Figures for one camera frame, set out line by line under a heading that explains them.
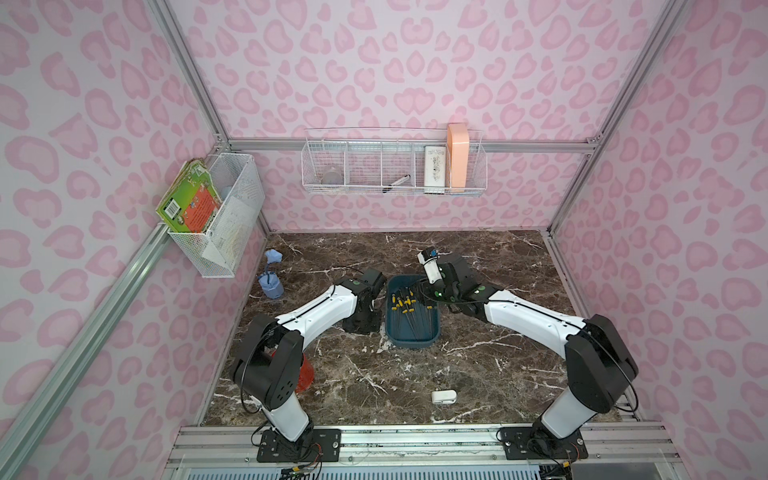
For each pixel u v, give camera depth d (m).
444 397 0.78
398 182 0.97
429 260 0.79
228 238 0.82
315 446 0.72
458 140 0.81
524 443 0.75
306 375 0.84
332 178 0.96
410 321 0.94
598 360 0.45
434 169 0.91
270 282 0.96
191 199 0.72
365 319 0.75
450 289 0.67
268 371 0.45
